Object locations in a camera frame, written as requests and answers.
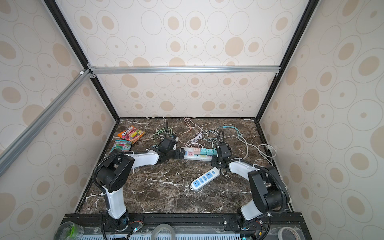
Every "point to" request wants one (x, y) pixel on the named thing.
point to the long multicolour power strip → (189, 154)
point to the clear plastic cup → (69, 231)
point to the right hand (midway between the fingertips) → (216, 159)
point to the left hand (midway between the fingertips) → (183, 148)
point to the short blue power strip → (204, 179)
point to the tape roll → (281, 229)
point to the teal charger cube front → (203, 151)
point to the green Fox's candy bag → (123, 145)
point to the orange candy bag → (131, 133)
